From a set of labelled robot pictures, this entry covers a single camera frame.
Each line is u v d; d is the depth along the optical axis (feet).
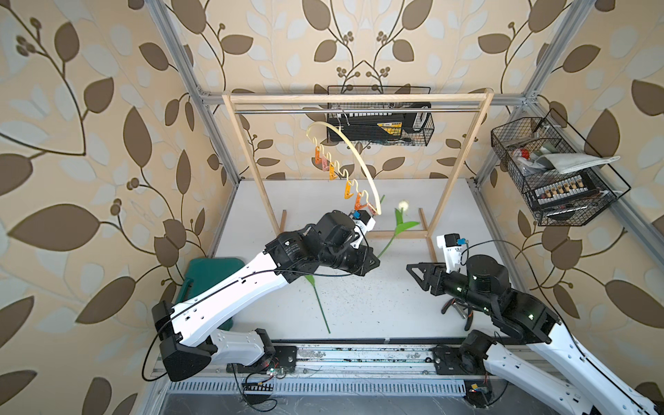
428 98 1.84
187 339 1.25
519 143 2.77
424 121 2.91
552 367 1.51
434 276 1.90
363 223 1.90
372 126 2.70
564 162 2.10
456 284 1.90
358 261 1.79
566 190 2.19
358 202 2.34
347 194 2.40
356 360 2.48
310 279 2.99
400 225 2.40
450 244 1.95
